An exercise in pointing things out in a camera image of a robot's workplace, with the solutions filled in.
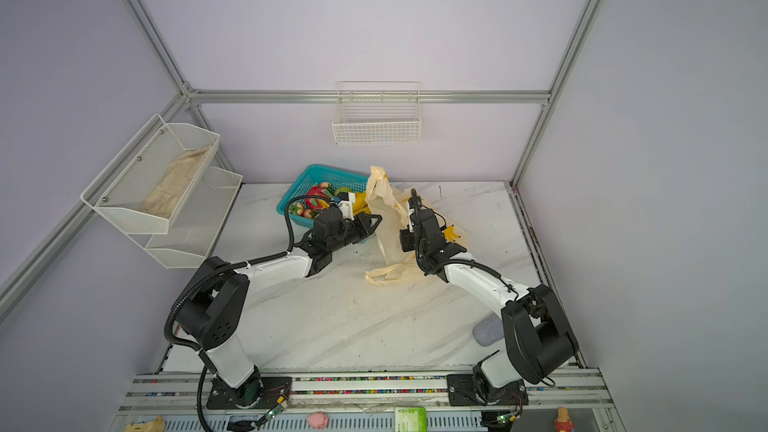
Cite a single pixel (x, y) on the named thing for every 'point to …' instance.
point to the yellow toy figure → (152, 426)
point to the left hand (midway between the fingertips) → (383, 218)
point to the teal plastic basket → (334, 178)
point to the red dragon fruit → (315, 203)
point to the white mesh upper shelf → (143, 188)
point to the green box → (410, 419)
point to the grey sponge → (488, 330)
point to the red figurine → (563, 423)
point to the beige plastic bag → (389, 205)
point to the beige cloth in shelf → (164, 199)
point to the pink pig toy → (318, 420)
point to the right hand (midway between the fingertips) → (410, 223)
